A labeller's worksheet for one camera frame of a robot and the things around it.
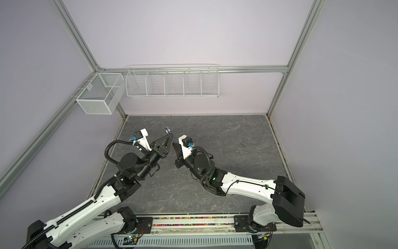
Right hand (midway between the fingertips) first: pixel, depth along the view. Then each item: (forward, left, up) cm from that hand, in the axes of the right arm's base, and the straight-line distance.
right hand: (174, 145), depth 67 cm
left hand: (+1, 0, +4) cm, 4 cm away
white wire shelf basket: (+50, +8, 0) cm, 51 cm away
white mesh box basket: (+46, +55, -7) cm, 72 cm away
